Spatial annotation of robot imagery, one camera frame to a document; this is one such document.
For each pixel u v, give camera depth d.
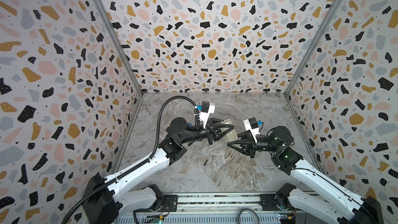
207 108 0.52
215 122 0.58
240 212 0.69
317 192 0.48
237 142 0.59
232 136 0.58
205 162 0.87
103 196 0.39
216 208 0.73
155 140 0.50
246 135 0.60
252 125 0.55
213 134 0.54
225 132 0.56
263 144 0.58
